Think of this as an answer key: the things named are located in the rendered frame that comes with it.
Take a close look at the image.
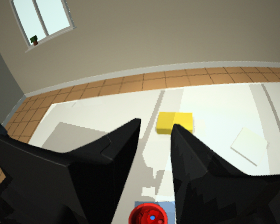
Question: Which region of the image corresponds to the red translucent cup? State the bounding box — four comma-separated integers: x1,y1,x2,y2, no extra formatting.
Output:
127,202,167,224

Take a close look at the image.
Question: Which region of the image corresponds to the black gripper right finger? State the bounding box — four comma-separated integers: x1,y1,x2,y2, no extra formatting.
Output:
170,123,280,224

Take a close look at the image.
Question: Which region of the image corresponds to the yellow block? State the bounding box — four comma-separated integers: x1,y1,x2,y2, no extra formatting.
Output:
156,112,192,134

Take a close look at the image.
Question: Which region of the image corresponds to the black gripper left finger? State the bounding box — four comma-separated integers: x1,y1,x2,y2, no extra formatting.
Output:
0,118,141,224

